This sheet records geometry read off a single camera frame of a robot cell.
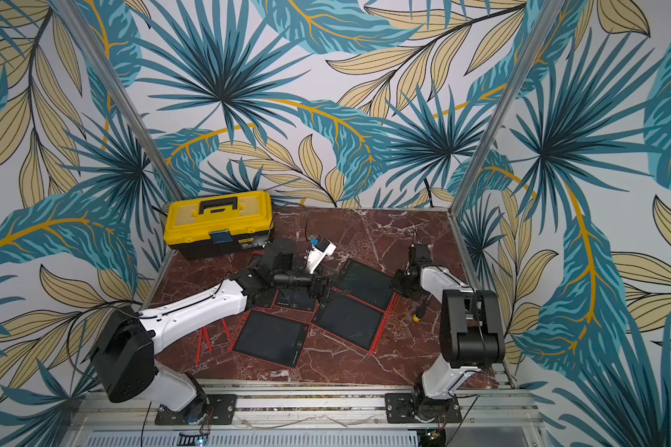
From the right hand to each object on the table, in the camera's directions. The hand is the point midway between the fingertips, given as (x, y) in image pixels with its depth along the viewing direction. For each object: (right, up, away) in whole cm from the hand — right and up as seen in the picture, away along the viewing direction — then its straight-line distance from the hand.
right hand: (397, 287), depth 96 cm
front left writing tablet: (-41, -14, -10) cm, 44 cm away
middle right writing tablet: (-17, -9, -6) cm, 20 cm away
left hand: (-19, +5, -23) cm, 30 cm away
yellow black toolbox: (-60, +22, -2) cm, 64 cm away
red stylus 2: (-5, -11, -7) cm, 14 cm away
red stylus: (-2, -5, -3) cm, 6 cm away
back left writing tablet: (-31, +2, -25) cm, 40 cm away
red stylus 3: (-62, -17, -12) cm, 66 cm away
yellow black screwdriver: (+6, -7, -6) cm, 11 cm away
